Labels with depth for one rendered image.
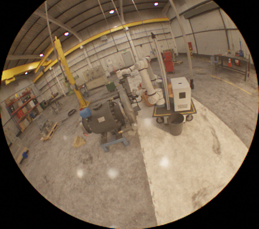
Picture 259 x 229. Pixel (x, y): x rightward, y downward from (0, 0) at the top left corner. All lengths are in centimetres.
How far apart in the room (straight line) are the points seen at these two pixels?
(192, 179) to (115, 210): 122
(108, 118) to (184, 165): 152
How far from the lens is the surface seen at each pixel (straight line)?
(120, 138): 184
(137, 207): 162
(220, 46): 926
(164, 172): 161
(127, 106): 150
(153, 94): 149
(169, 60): 525
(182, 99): 178
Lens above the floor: 156
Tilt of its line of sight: 26 degrees down
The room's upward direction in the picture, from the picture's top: 21 degrees counter-clockwise
